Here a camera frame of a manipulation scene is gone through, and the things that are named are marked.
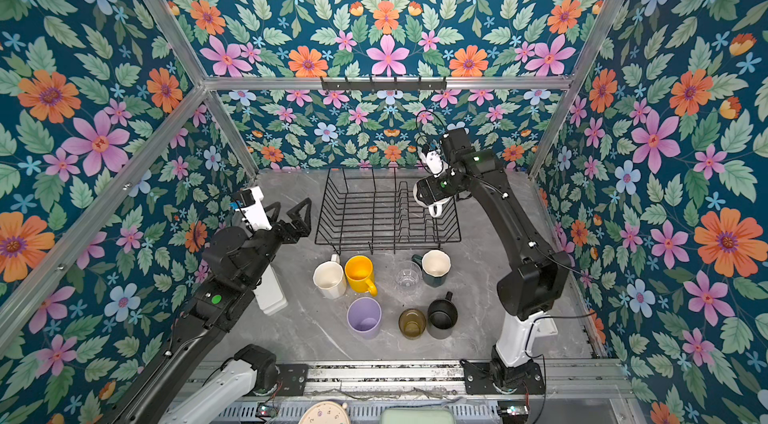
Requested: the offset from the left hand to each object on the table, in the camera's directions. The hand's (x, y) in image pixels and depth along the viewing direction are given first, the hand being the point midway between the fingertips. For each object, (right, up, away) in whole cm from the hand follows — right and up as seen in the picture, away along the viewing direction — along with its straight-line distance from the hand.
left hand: (297, 195), depth 65 cm
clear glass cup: (+24, -25, +26) cm, 44 cm away
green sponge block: (+27, -50, +2) cm, 57 cm away
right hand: (+32, +3, +16) cm, 36 cm away
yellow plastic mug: (+10, -23, +26) cm, 36 cm away
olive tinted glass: (+26, -36, +18) cm, 47 cm away
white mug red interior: (+32, -3, +13) cm, 34 cm away
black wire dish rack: (+12, -5, +42) cm, 44 cm away
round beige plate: (+5, -50, +3) cm, 50 cm away
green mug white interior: (+33, -21, +24) cm, 46 cm away
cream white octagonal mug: (+2, -24, +21) cm, 32 cm away
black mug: (+34, -35, +19) cm, 52 cm away
